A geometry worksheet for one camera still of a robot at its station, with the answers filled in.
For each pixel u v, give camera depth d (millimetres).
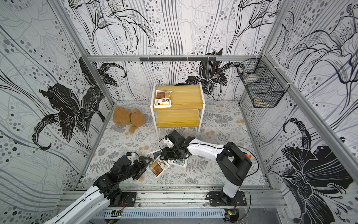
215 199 717
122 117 976
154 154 882
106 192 570
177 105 721
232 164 449
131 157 777
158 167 814
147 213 765
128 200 732
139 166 705
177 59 933
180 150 619
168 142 792
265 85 879
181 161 859
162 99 731
